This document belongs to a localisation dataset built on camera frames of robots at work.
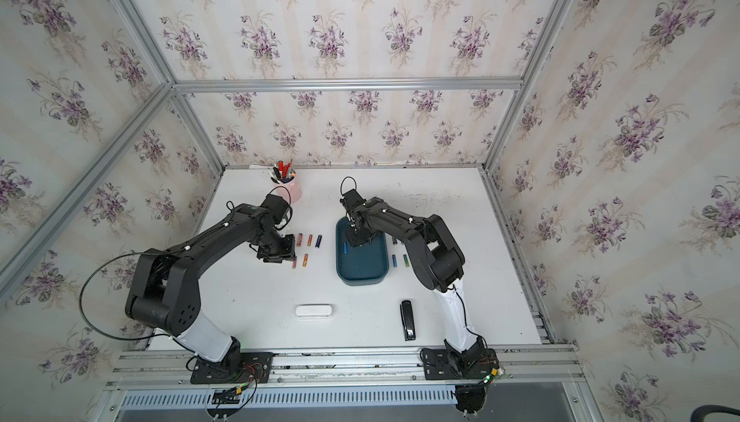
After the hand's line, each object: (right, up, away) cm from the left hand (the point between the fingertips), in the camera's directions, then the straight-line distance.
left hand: (293, 259), depth 87 cm
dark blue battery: (+6, +4, +11) cm, 13 cm away
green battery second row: (+36, -2, +6) cm, 36 cm away
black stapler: (+34, -15, -8) cm, 39 cm away
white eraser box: (+8, -13, -7) cm, 17 cm away
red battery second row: (-1, -3, +5) cm, 6 cm away
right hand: (+20, +5, +10) cm, 23 cm away
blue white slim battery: (+16, +2, +6) cm, 17 cm away
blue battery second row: (+32, -3, +5) cm, 33 cm away
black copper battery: (+32, +4, +10) cm, 34 cm away
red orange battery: (+3, +5, +12) cm, 13 cm away
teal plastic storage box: (+21, -3, +3) cm, 21 cm away
